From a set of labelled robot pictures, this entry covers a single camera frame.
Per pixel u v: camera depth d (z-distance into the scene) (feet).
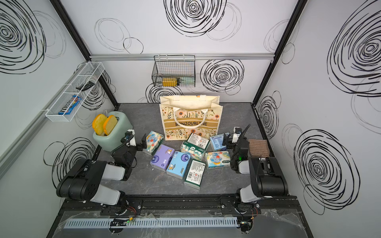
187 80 2.84
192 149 2.78
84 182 1.44
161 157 2.79
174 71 3.25
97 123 2.65
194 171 2.64
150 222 3.15
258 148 3.08
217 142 2.99
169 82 2.88
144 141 2.66
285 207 2.47
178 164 2.72
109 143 2.76
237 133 2.58
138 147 2.63
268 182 1.44
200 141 3.00
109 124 2.69
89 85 2.64
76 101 2.37
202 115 2.87
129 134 2.42
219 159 2.78
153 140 3.02
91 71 2.99
